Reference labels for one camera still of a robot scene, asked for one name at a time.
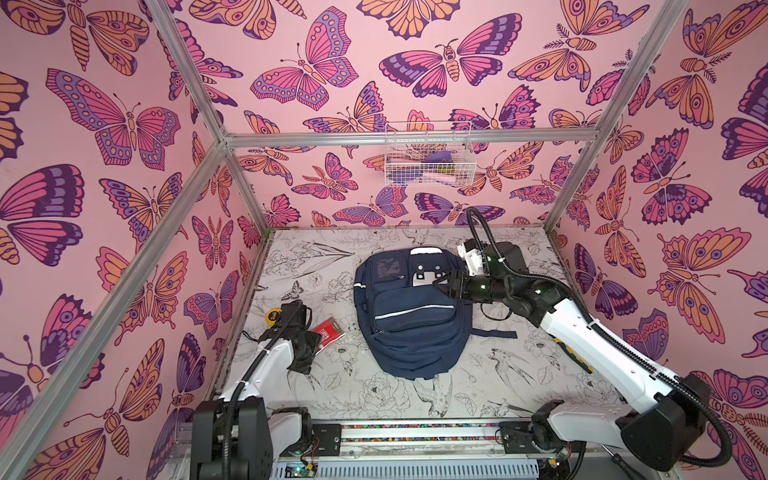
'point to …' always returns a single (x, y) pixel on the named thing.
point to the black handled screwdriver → (630, 472)
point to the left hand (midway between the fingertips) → (317, 343)
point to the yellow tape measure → (271, 316)
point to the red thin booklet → (329, 331)
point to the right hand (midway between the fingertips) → (439, 280)
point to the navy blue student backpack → (411, 327)
